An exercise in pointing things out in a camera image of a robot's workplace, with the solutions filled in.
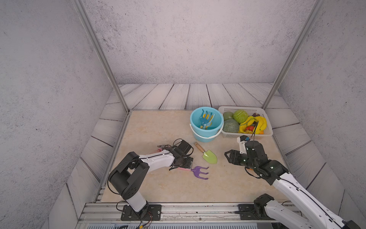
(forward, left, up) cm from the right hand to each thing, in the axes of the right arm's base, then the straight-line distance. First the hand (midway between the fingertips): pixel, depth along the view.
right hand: (229, 154), depth 77 cm
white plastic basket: (+40, -33, -9) cm, 52 cm away
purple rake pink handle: (-2, +17, -15) cm, 23 cm away
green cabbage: (+31, -13, -3) cm, 34 cm away
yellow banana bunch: (+24, -27, -6) cm, 37 cm away
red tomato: (+25, -20, -9) cm, 33 cm away
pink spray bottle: (+13, +41, -15) cm, 46 cm away
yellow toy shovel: (+28, +6, -4) cm, 29 cm away
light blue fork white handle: (+29, +11, -4) cm, 31 cm away
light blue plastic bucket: (+17, +6, -5) cm, 19 cm away
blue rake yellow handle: (+30, +10, -3) cm, 32 cm away
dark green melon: (+24, -6, -5) cm, 25 cm away
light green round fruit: (+34, -6, -6) cm, 35 cm away
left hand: (+1, +21, -15) cm, 26 cm away
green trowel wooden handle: (+7, +9, -16) cm, 20 cm away
